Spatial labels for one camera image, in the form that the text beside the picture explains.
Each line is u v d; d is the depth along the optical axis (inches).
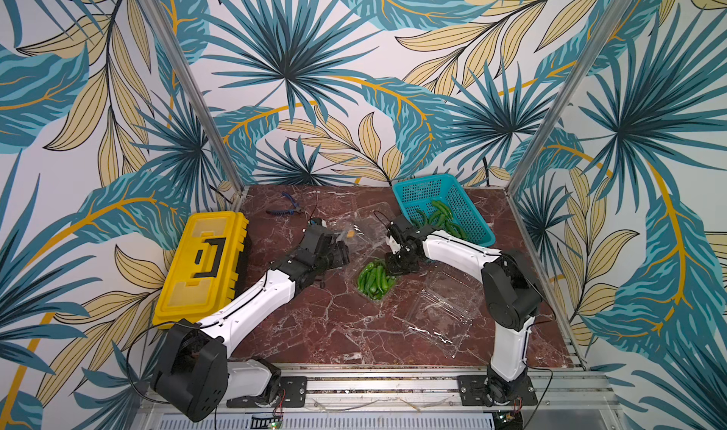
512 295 19.7
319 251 25.2
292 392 28.9
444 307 33.8
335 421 27.7
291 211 43.3
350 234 40.1
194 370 15.5
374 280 35.6
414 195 44.7
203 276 29.7
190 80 33.4
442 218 43.2
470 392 28.9
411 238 27.4
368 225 43.4
